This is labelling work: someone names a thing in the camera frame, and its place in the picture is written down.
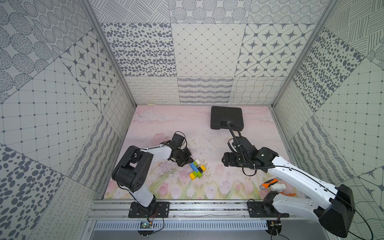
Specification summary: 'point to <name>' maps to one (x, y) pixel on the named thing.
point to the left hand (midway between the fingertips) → (198, 161)
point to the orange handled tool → (267, 184)
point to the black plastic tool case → (220, 116)
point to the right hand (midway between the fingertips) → (230, 162)
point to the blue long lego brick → (194, 167)
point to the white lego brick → (198, 161)
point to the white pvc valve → (278, 187)
